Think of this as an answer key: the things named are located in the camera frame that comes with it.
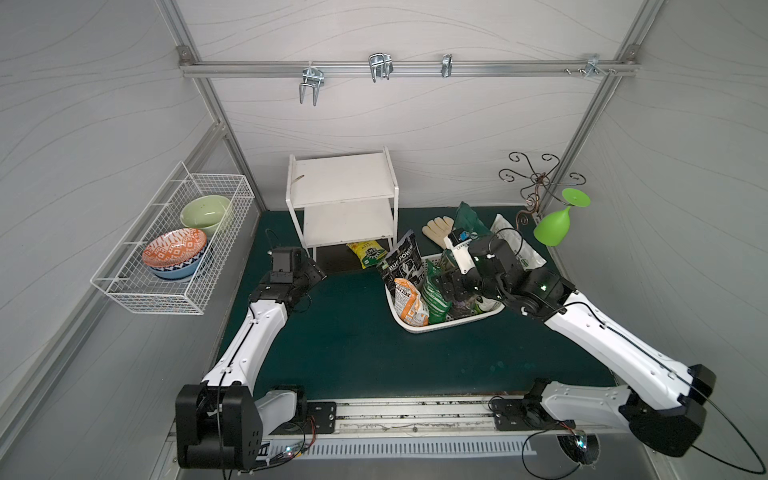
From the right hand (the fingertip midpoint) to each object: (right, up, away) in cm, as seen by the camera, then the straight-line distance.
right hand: (447, 269), depth 71 cm
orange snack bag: (-9, -11, +10) cm, 17 cm away
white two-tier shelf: (-26, +18, +6) cm, 32 cm away
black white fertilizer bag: (-10, +1, +16) cm, 19 cm away
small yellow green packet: (-22, +2, +31) cm, 37 cm away
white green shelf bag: (-1, -11, +12) cm, 17 cm away
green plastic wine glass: (+34, +10, +14) cm, 38 cm away
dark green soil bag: (+6, +13, +7) cm, 16 cm away
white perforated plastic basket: (+9, -12, +11) cm, 18 cm away
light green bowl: (-60, +14, +2) cm, 62 cm away
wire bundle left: (-37, -42, -3) cm, 56 cm away
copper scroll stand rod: (+25, +20, +9) cm, 33 cm away
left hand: (-36, -2, +14) cm, 38 cm away
